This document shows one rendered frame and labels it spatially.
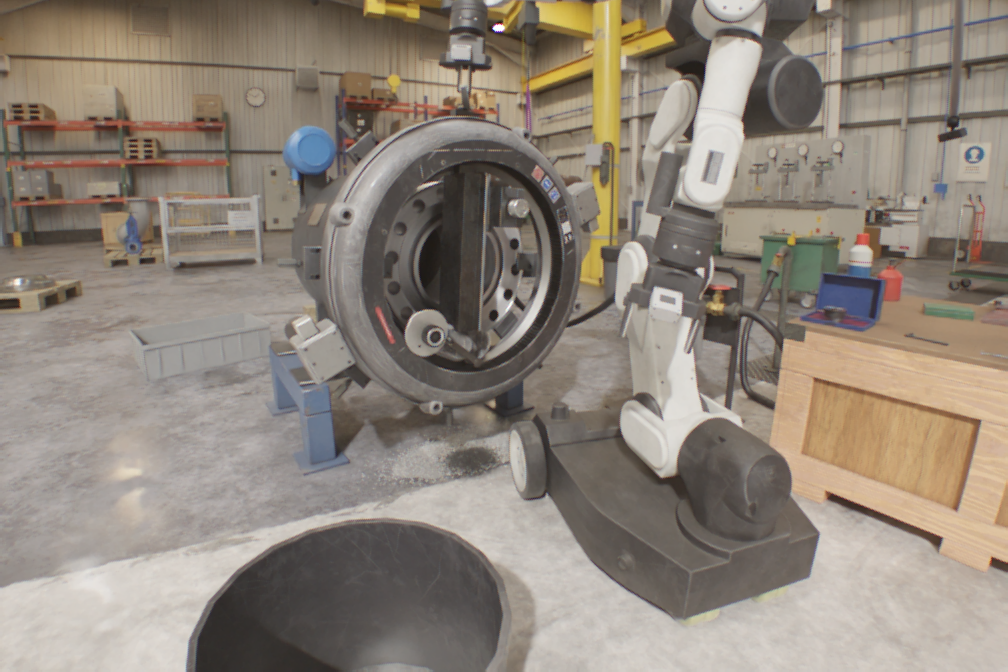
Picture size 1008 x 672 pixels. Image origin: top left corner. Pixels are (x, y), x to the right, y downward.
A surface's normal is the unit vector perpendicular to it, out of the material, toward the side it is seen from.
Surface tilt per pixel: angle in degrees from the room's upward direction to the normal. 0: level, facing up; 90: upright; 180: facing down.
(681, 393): 59
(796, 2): 117
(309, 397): 90
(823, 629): 0
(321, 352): 90
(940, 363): 90
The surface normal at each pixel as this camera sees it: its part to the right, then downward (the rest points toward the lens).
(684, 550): 0.00, -0.98
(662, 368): 0.24, -0.14
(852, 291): -0.80, -0.06
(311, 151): 0.59, 0.15
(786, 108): 0.25, 0.22
